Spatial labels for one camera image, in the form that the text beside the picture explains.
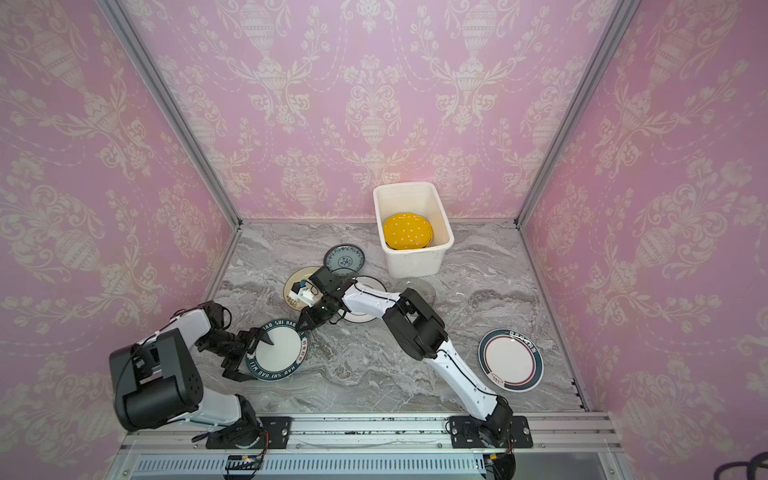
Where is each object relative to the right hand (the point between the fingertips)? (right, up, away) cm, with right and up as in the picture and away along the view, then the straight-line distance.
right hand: (299, 329), depth 90 cm
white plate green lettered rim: (-3, -8, -4) cm, 9 cm away
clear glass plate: (+39, +11, +13) cm, 43 cm away
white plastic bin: (+40, +42, +18) cm, 61 cm away
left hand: (-8, -6, -5) cm, 11 cm away
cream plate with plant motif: (-4, +15, +12) cm, 20 cm away
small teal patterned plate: (+11, +20, +19) cm, 30 cm away
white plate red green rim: (+62, -8, -5) cm, 63 cm away
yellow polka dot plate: (+34, +31, +25) cm, 53 cm away
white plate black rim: (+21, +13, +12) cm, 28 cm away
